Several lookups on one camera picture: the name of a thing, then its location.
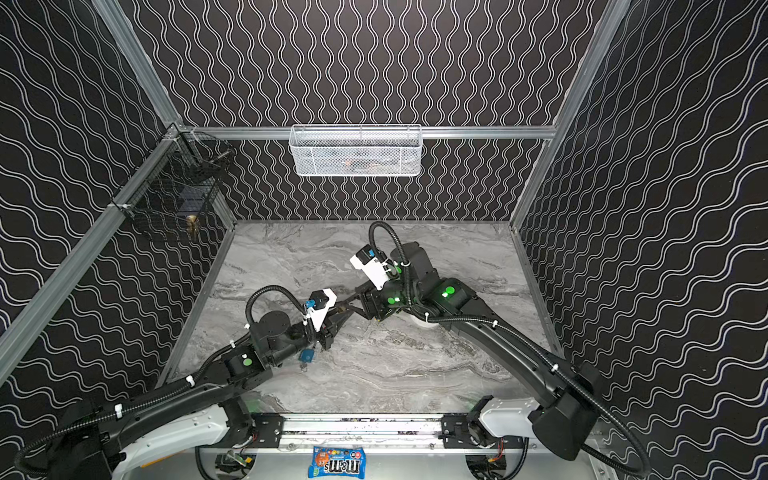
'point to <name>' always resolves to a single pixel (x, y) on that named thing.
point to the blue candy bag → (331, 461)
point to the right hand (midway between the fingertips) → (352, 296)
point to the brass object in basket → (191, 224)
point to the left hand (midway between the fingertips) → (354, 309)
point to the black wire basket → (177, 186)
